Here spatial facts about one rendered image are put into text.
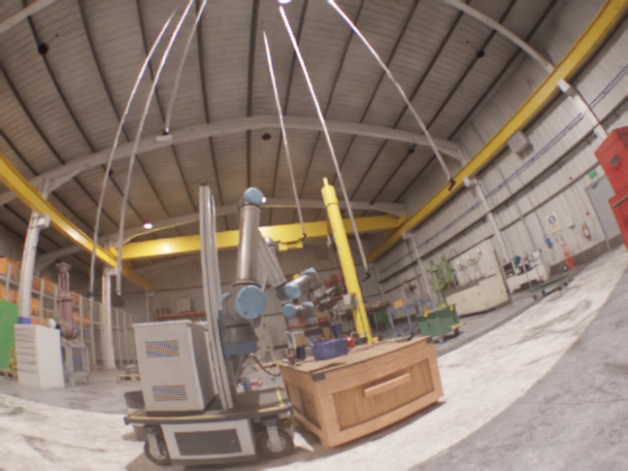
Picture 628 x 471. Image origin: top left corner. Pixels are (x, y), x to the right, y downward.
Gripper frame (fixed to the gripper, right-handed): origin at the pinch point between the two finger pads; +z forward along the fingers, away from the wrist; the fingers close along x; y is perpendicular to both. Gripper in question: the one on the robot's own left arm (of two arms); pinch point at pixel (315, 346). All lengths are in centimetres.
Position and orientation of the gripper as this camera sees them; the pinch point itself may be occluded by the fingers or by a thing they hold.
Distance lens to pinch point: 202.6
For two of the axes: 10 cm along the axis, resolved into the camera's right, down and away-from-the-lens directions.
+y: -3.0, 4.1, 8.6
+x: -9.3, 0.7, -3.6
